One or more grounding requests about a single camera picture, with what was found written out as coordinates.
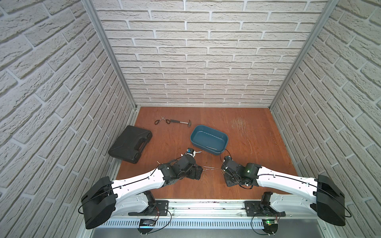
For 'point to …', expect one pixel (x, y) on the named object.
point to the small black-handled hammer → (189, 123)
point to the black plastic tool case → (129, 145)
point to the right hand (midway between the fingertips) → (228, 178)
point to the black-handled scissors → (167, 121)
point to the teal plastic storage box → (202, 136)
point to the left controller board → (146, 225)
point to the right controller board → (270, 226)
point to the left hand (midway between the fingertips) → (198, 166)
